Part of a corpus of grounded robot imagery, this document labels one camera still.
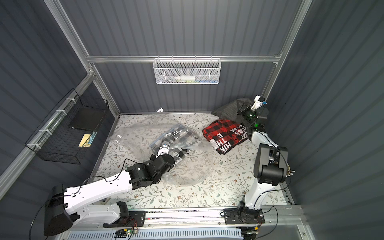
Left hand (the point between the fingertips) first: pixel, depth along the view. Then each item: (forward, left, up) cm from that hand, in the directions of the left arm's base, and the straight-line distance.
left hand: (166, 155), depth 76 cm
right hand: (+28, -38, +13) cm, 49 cm away
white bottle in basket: (+46, -9, +16) cm, 50 cm away
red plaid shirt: (+21, -35, -11) cm, 42 cm away
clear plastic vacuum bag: (+27, +20, -19) cm, 39 cm away
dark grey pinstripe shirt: (+26, -36, +6) cm, 45 cm away
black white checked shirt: (+15, -6, -11) cm, 19 cm away
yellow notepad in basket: (-1, +34, +14) cm, 36 cm away
